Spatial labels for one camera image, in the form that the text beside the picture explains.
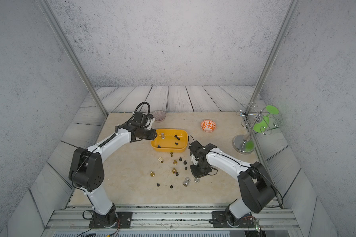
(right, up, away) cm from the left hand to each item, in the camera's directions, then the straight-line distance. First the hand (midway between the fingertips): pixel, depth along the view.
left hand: (157, 134), depth 92 cm
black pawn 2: (+9, -29, -8) cm, 32 cm away
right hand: (+24, -23, -10) cm, 34 cm away
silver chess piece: (+24, -26, -8) cm, 36 cm away
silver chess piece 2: (+2, -2, +12) cm, 13 cm away
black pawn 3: (+12, -23, -4) cm, 27 cm away
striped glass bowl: (-2, +13, +23) cm, 26 cm away
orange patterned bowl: (+35, +5, +19) cm, 40 cm away
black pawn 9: (+11, -2, +13) cm, 17 cm away
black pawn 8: (+12, -7, +9) cm, 17 cm away
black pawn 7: (0, -8, +6) cm, 11 cm away
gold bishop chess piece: (+11, -18, +1) cm, 21 cm away
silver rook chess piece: (+18, -27, -6) cm, 33 cm away
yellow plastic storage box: (+7, -6, +14) cm, 17 cm away
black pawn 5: (+17, -18, +1) cm, 25 cm away
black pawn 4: (+14, -16, +2) cm, 21 cm away
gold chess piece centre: (+11, -22, -3) cm, 24 cm away
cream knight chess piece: (+3, -17, +1) cm, 17 cm away
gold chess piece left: (-2, -23, -4) cm, 24 cm away
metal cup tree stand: (+56, -7, +9) cm, 57 cm away
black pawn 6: (+18, -21, -1) cm, 27 cm away
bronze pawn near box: (+8, -13, +6) cm, 16 cm away
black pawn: (+2, -28, -8) cm, 29 cm away
